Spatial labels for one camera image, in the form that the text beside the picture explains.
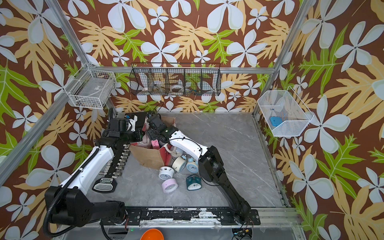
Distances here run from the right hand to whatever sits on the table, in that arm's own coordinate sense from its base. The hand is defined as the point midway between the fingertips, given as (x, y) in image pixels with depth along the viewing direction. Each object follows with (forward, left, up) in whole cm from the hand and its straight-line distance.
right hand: (153, 128), depth 91 cm
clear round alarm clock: (-11, -14, -9) cm, 20 cm away
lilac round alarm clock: (-31, -12, -10) cm, 35 cm away
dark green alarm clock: (-30, -25, -9) cm, 40 cm away
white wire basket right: (+2, -77, +11) cm, 78 cm away
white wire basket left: (+14, +34, +20) cm, 42 cm away
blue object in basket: (-3, -70, +10) cm, 70 cm away
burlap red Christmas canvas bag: (-19, +1, 0) cm, 19 cm away
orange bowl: (-52, -6, -11) cm, 54 cm away
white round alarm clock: (-25, -9, -9) cm, 28 cm away
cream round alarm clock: (-19, -16, -10) cm, 27 cm away
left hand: (-6, +3, +5) cm, 8 cm away
